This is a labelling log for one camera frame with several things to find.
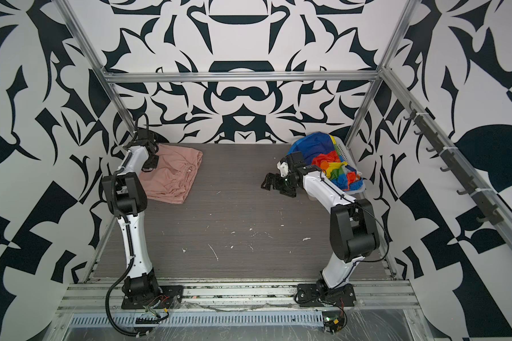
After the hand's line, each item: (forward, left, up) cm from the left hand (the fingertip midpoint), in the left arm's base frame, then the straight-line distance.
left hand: (141, 159), depth 102 cm
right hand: (-19, -60, +3) cm, 63 cm away
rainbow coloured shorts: (+6, -87, -2) cm, 87 cm away
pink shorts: (-3, -16, -5) cm, 17 cm away
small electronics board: (-65, -78, -10) cm, 102 cm away
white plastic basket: (-1, -98, -1) cm, 98 cm away
